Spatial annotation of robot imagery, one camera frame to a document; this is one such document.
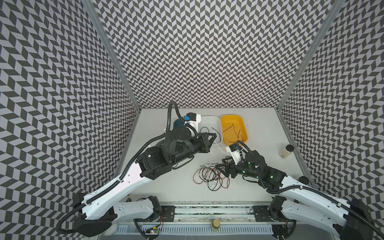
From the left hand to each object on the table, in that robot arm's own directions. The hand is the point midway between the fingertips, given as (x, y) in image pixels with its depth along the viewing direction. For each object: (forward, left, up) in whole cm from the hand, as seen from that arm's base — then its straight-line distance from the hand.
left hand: (218, 136), depth 55 cm
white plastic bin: (+35, -2, -38) cm, 52 cm away
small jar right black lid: (+10, -44, -33) cm, 56 cm away
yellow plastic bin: (+25, -13, -39) cm, 48 cm away
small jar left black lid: (-7, -46, -30) cm, 55 cm away
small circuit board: (-27, +29, -36) cm, 54 cm away
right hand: (0, -3, -23) cm, 23 cm away
